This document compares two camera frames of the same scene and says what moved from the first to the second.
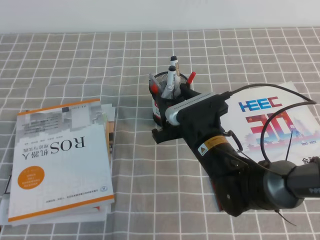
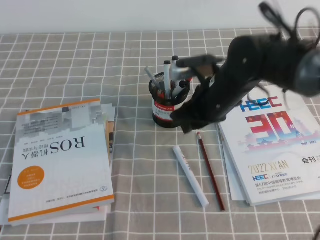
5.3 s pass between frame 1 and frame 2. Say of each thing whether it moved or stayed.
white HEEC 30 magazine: stayed
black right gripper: moved
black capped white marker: moved
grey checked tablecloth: stayed
